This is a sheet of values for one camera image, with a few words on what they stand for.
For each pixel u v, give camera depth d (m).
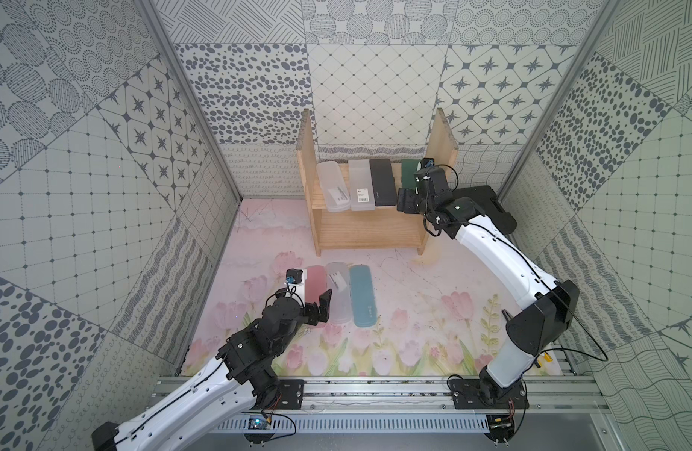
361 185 0.86
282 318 0.53
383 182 0.86
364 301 0.91
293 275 0.63
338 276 0.95
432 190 0.59
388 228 1.07
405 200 0.72
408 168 0.88
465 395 0.73
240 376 0.50
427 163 0.69
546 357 0.80
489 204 1.13
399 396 0.76
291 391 0.74
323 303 0.67
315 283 0.98
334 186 0.84
